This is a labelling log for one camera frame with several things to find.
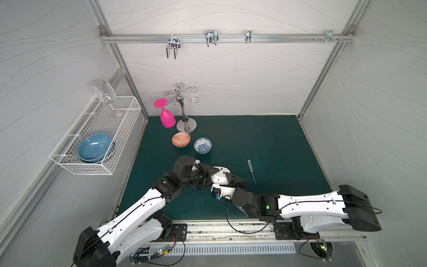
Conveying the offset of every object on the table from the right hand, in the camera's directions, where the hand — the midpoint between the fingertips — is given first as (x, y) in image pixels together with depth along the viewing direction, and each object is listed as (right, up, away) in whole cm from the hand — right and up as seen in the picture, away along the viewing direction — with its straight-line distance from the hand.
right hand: (228, 174), depth 73 cm
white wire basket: (-57, +25, -1) cm, 62 cm away
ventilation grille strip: (-2, -31, -2) cm, 31 cm away
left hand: (-4, +1, -2) cm, 4 cm away
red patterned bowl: (-29, +14, +35) cm, 47 cm away
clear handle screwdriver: (+14, -3, +21) cm, 26 cm away
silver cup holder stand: (-28, +24, +40) cm, 54 cm away
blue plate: (-52, +13, -11) cm, 55 cm away
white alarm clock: (-4, 0, -4) cm, 5 cm away
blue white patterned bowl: (-15, +10, +31) cm, 36 cm away
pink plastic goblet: (-35, +27, +25) cm, 51 cm away
